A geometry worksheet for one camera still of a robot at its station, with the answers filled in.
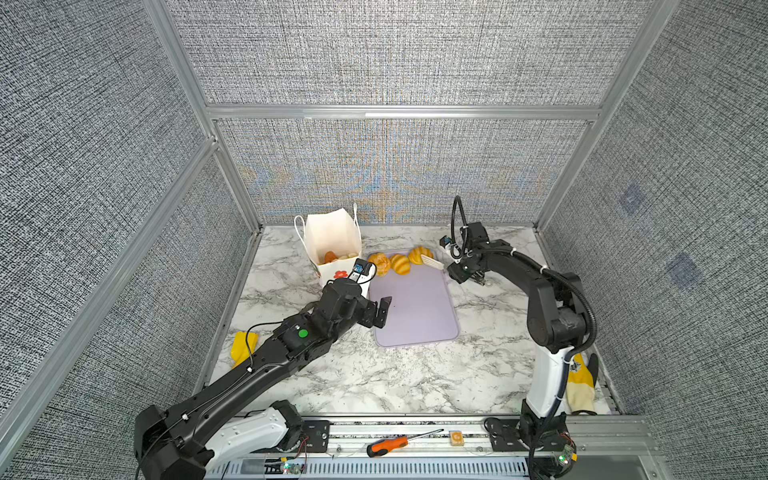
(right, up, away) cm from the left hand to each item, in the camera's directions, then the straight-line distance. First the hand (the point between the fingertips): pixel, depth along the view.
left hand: (380, 291), depth 73 cm
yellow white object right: (+53, -26, +6) cm, 59 cm away
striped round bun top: (+12, +9, +33) cm, 36 cm away
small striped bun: (+7, +6, +31) cm, 32 cm away
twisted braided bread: (-11, +9, +26) cm, 30 cm away
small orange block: (+19, -36, 0) cm, 41 cm away
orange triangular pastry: (-17, +8, +28) cm, 34 cm away
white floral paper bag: (-16, +13, +25) cm, 32 cm away
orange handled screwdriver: (-1, -36, -2) cm, 36 cm away
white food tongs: (+30, +2, +20) cm, 36 cm away
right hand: (+26, +7, +27) cm, 38 cm away
